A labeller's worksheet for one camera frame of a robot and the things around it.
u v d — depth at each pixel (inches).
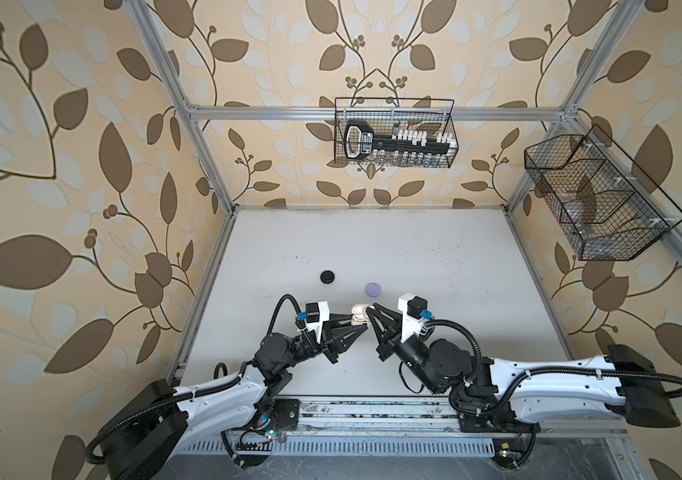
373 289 38.8
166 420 16.9
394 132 31.7
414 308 20.8
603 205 29.4
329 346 24.0
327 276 39.4
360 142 33.2
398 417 29.7
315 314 22.7
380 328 24.3
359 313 25.6
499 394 19.6
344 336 24.8
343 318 25.7
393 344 21.7
